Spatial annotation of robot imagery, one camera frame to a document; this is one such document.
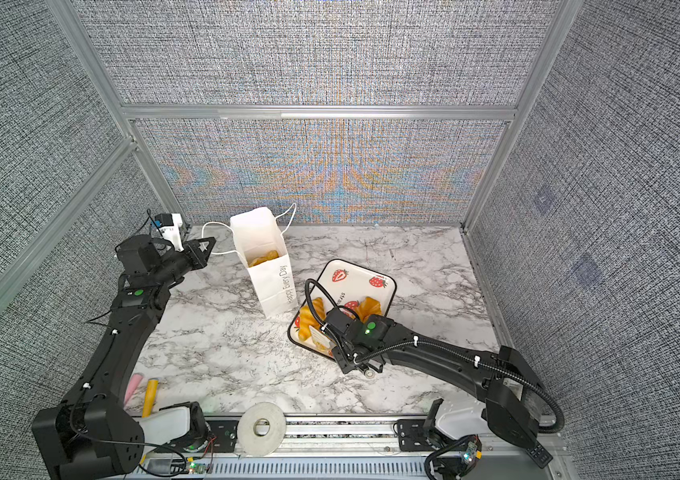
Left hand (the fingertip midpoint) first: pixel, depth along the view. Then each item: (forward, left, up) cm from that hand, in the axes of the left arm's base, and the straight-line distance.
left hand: (215, 239), depth 77 cm
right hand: (-24, -33, -21) cm, 45 cm away
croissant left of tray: (-11, -22, -25) cm, 35 cm away
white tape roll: (-42, -10, -28) cm, 51 cm away
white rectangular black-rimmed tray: (+4, -34, -29) cm, 45 cm away
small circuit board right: (-47, -60, -26) cm, 80 cm away
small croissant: (+13, -9, -23) cm, 28 cm away
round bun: (-19, -26, -26) cm, 41 cm away
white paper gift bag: (+14, -7, -12) cm, 19 cm away
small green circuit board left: (-46, +4, -30) cm, 54 cm away
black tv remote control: (-48, -76, -26) cm, 94 cm away
